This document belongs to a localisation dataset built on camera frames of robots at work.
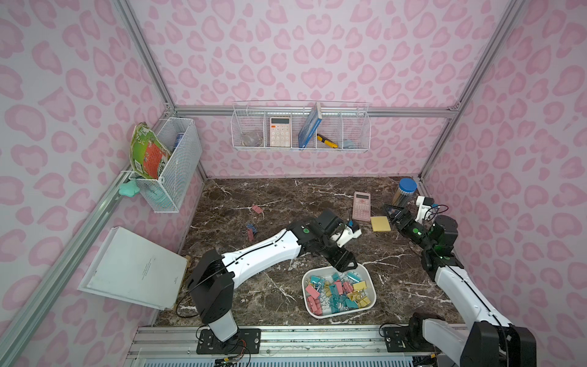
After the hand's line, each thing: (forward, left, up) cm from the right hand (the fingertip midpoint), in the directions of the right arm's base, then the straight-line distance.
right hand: (385, 209), depth 79 cm
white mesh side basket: (-1, +72, +10) cm, 72 cm away
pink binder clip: (-25, +25, -19) cm, 40 cm away
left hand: (-14, +13, -6) cm, 20 cm away
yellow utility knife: (+33, +19, +3) cm, 38 cm away
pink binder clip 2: (+14, +50, -19) cm, 55 cm away
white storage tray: (-21, +11, -20) cm, 31 cm away
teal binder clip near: (-18, +24, -20) cm, 36 cm away
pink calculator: (+18, +2, -22) cm, 28 cm away
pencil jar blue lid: (+15, -13, -4) cm, 20 cm away
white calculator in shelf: (+34, +39, +8) cm, 52 cm away
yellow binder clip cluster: (-21, +20, -19) cm, 35 cm away
